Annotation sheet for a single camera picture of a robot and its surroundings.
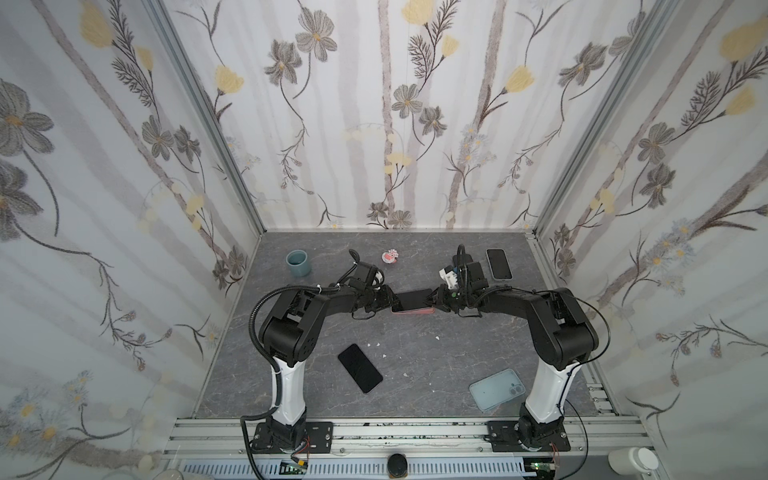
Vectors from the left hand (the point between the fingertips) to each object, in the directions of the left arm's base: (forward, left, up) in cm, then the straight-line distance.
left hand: (393, 294), depth 98 cm
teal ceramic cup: (+15, +34, 0) cm, 37 cm away
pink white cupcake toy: (+18, 0, -2) cm, 18 cm away
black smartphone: (-2, -6, -1) cm, 6 cm away
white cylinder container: (-48, -50, +8) cm, 70 cm away
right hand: (-2, -8, +4) cm, 9 cm away
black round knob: (-47, +2, +8) cm, 48 cm away
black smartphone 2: (-23, +11, -4) cm, 25 cm away
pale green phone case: (-31, -28, -2) cm, 41 cm away
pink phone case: (-6, -7, -2) cm, 10 cm away
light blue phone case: (+14, -41, -3) cm, 43 cm away
